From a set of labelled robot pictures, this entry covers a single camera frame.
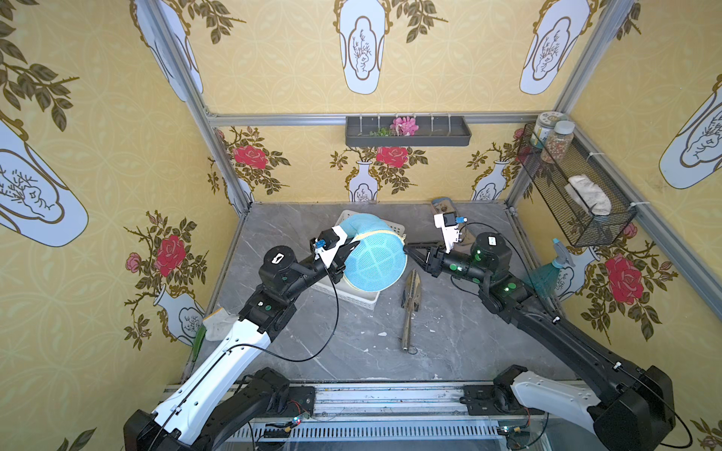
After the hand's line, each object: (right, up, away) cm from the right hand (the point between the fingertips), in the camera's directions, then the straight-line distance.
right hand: (412, 243), depth 70 cm
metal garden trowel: (+3, -20, +23) cm, 30 cm away
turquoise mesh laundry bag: (-8, -4, -3) cm, 10 cm away
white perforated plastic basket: (-18, -16, +16) cm, 29 cm away
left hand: (-17, +2, -3) cm, 17 cm away
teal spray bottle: (+43, -12, +16) cm, 48 cm away
